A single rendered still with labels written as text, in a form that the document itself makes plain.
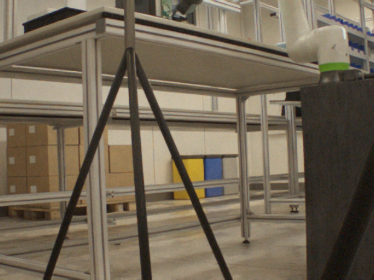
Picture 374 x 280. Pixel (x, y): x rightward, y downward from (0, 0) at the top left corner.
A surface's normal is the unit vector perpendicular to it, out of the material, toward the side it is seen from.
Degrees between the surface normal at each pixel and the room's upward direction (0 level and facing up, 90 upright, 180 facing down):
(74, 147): 90
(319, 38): 89
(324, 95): 90
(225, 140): 90
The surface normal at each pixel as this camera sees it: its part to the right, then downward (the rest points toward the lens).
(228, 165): 0.75, -0.05
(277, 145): -0.65, 0.00
